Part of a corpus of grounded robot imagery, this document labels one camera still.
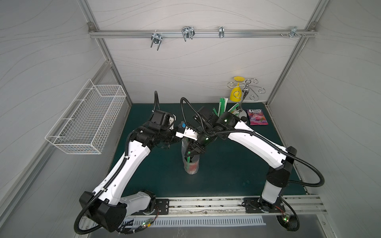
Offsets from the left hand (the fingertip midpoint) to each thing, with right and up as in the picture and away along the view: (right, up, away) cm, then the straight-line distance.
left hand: (182, 136), depth 71 cm
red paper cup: (+4, -17, +6) cm, 19 cm away
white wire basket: (-44, +8, -1) cm, 45 cm away
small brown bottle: (+39, +8, +27) cm, 49 cm away
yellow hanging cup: (+37, +28, +37) cm, 59 cm away
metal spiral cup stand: (+38, +28, +20) cm, 51 cm away
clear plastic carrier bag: (+1, -3, -1) cm, 4 cm away
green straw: (+3, -11, -2) cm, 12 cm away
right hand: (+2, -7, -6) cm, 9 cm away
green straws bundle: (+25, +17, +27) cm, 41 cm away
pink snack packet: (+52, +9, +38) cm, 65 cm away
